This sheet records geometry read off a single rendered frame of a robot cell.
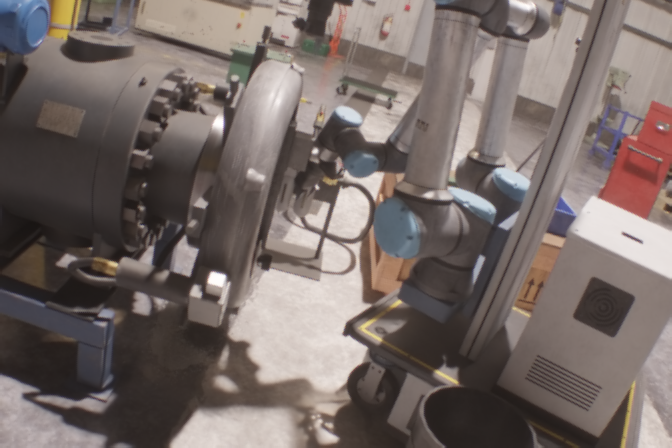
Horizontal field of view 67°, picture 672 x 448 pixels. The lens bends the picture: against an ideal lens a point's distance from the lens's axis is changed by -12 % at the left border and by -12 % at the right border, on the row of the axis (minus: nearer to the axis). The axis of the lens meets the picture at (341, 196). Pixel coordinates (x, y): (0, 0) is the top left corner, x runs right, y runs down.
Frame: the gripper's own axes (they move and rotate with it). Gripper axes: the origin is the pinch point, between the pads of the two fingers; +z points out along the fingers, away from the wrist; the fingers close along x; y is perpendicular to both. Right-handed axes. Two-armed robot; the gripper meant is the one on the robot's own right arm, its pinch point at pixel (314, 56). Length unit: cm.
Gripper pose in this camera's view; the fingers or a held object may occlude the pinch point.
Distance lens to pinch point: 172.2
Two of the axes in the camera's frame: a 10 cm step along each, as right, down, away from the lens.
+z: -2.7, 9.3, 2.5
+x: 4.5, 3.6, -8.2
